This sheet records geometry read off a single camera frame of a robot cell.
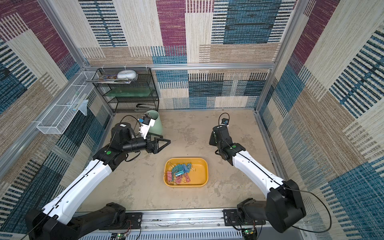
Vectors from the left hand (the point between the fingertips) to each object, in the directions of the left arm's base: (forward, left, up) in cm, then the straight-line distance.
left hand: (165, 139), depth 70 cm
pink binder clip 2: (-8, -9, -27) cm, 30 cm away
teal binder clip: (-4, -4, -25) cm, 26 cm away
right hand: (+11, -25, -10) cm, 29 cm away
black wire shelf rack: (+49, +33, -7) cm, 59 cm away
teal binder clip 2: (-3, -9, -25) cm, 27 cm away
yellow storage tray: (-5, -8, -27) cm, 29 cm away
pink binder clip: (-7, +1, -25) cm, 26 cm away
